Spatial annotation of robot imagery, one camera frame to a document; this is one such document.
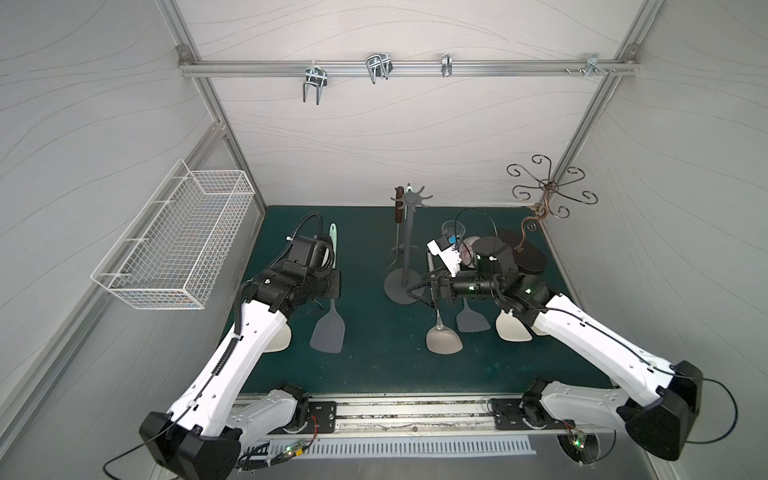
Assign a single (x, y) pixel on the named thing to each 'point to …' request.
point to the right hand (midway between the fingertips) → (415, 284)
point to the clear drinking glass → (453, 228)
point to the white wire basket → (175, 248)
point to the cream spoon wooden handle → (281, 341)
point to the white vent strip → (279, 448)
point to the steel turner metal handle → (441, 339)
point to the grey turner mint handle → (470, 321)
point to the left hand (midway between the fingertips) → (335, 280)
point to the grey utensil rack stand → (398, 281)
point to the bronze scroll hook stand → (552, 187)
